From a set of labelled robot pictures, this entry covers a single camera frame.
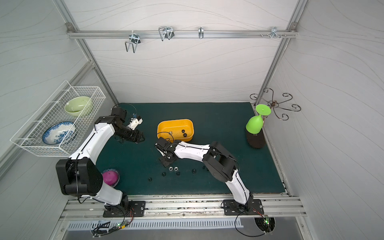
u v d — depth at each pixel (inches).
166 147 27.6
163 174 33.3
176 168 33.9
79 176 17.0
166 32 29.7
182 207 29.5
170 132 40.7
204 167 34.1
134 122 30.8
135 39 31.0
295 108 29.1
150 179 33.0
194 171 33.9
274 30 30.1
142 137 32.1
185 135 39.9
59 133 25.1
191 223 27.7
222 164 20.0
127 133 28.2
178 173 33.6
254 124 31.1
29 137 22.2
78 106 28.3
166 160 31.6
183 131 41.0
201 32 30.9
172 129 41.4
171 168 33.9
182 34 30.9
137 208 29.1
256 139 39.8
